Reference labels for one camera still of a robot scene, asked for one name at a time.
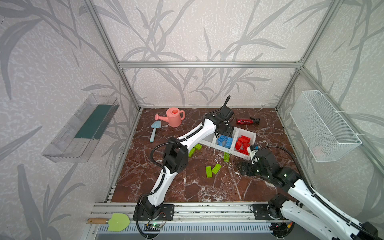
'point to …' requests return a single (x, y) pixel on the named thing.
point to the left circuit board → (152, 227)
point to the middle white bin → (222, 148)
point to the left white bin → (210, 140)
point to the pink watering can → (174, 116)
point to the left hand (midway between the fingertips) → (230, 127)
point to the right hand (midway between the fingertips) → (242, 160)
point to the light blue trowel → (156, 124)
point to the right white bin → (241, 131)
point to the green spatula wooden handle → (118, 222)
